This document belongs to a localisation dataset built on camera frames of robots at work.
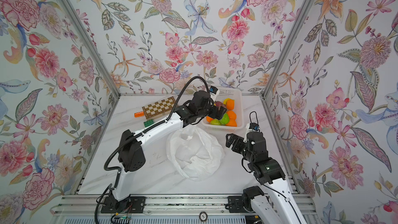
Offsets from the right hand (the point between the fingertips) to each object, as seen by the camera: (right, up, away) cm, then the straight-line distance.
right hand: (233, 137), depth 75 cm
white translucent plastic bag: (-18, -12, +14) cm, 26 cm away
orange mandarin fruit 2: (-12, +9, -2) cm, 15 cm away
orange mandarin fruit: (+5, +17, +32) cm, 37 cm away
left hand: (-4, +14, +6) cm, 16 cm away
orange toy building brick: (-58, +10, +33) cm, 68 cm away
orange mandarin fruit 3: (+5, +10, +26) cm, 28 cm away
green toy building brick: (-50, +5, +28) cm, 58 cm away
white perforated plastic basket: (+10, +25, +38) cm, 46 cm away
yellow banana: (+2, +20, +34) cm, 39 cm away
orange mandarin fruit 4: (+5, +6, +23) cm, 24 cm away
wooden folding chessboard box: (-44, +14, +35) cm, 58 cm away
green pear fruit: (-6, +6, +21) cm, 23 cm away
